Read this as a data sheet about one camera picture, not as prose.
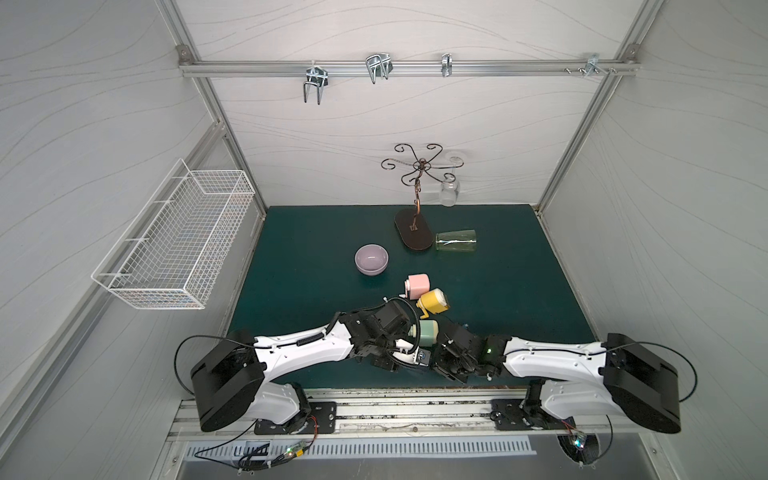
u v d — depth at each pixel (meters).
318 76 0.78
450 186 0.97
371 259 1.01
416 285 0.90
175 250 0.69
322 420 0.73
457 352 0.66
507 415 0.71
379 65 0.76
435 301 0.86
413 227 1.14
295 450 0.68
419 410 0.75
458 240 1.03
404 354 0.67
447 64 0.79
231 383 0.41
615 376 0.43
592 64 0.77
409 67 0.76
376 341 0.61
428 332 0.79
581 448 0.72
